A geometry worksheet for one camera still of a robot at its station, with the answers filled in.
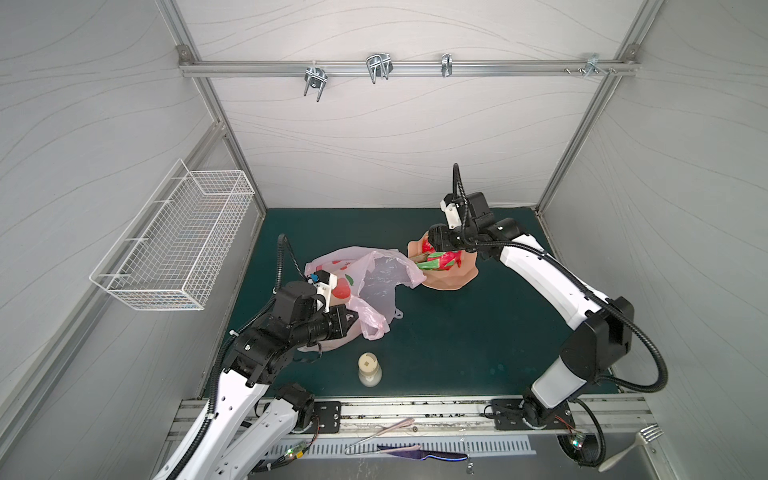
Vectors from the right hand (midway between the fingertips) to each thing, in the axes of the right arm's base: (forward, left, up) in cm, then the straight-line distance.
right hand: (442, 229), depth 83 cm
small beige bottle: (-35, +18, -13) cm, 42 cm away
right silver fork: (-43, -49, -24) cm, 70 cm away
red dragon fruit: (+1, 0, -16) cm, 16 cm away
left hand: (-26, +19, -1) cm, 32 cm away
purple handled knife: (-50, +5, -24) cm, 56 cm away
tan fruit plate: (-2, -6, -23) cm, 23 cm away
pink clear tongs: (-45, +11, -23) cm, 52 cm away
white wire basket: (-17, +65, +9) cm, 68 cm away
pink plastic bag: (-17, +20, -1) cm, 26 cm away
